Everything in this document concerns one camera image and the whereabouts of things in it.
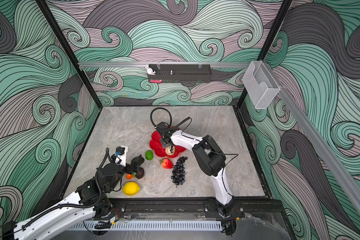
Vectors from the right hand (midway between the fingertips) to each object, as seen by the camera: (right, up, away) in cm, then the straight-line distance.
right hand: (169, 140), depth 97 cm
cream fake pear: (0, -6, -9) cm, 11 cm away
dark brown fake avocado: (-15, -16, -16) cm, 27 cm away
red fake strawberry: (-1, -12, -11) cm, 17 cm away
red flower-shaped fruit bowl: (-8, -3, -3) cm, 9 cm away
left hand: (-17, -4, -21) cm, 27 cm away
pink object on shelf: (-8, +37, -7) cm, 39 cm away
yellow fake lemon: (-19, -22, -21) cm, 36 cm away
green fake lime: (-12, -8, -7) cm, 16 cm away
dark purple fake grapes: (+6, -18, -16) cm, 25 cm away
